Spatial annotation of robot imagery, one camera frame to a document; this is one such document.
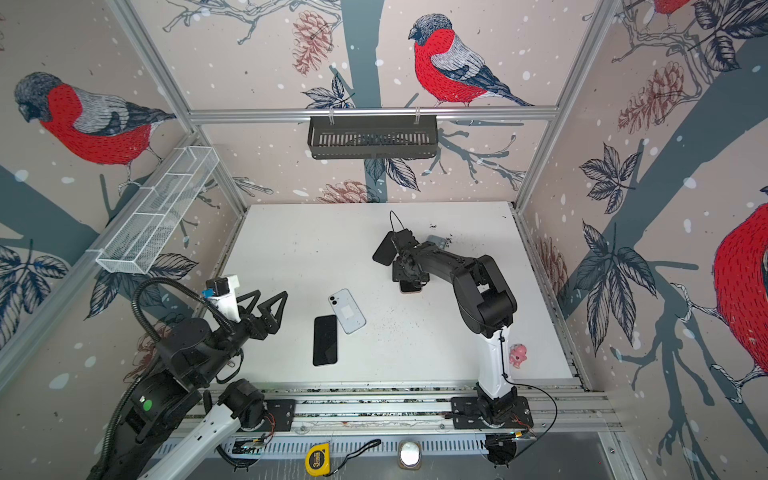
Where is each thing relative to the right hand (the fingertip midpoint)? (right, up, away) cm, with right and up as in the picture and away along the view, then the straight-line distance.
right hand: (406, 278), depth 101 cm
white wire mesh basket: (-67, +13, -29) cm, 74 cm away
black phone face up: (-25, -16, -14) cm, 33 cm away
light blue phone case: (+13, +13, +10) cm, 21 cm away
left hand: (-31, +2, -37) cm, 49 cm away
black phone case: (-7, +9, +7) cm, 13 cm away
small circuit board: (-40, -36, -30) cm, 62 cm away
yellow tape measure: (-22, -36, -35) cm, 54 cm away
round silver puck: (-1, -30, -41) cm, 51 cm away
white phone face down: (-20, -9, -8) cm, 23 cm away
